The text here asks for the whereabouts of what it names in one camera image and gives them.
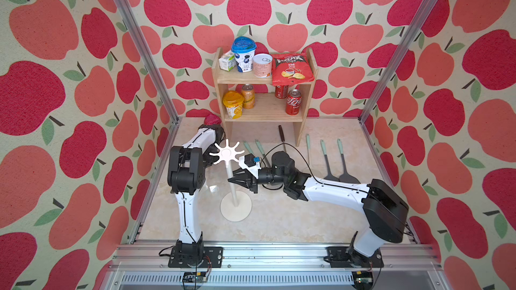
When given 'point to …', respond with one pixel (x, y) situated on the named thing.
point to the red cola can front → (293, 102)
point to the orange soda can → (248, 91)
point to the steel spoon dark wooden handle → (282, 135)
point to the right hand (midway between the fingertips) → (230, 179)
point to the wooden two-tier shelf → (267, 108)
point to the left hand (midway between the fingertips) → (206, 167)
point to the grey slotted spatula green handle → (346, 177)
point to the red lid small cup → (211, 119)
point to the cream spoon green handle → (308, 146)
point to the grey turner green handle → (329, 176)
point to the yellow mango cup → (233, 101)
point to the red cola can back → (281, 91)
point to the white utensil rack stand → (236, 206)
